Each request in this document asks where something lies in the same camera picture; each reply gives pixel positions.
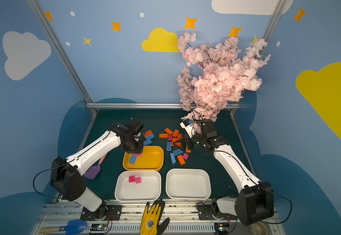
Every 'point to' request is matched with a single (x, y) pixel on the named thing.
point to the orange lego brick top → (168, 131)
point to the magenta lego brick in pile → (169, 138)
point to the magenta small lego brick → (137, 154)
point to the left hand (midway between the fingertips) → (139, 150)
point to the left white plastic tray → (149, 190)
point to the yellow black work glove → (150, 224)
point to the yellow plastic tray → (151, 159)
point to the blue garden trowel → (72, 227)
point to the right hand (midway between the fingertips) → (180, 138)
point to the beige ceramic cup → (258, 228)
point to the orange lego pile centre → (176, 136)
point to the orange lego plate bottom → (181, 159)
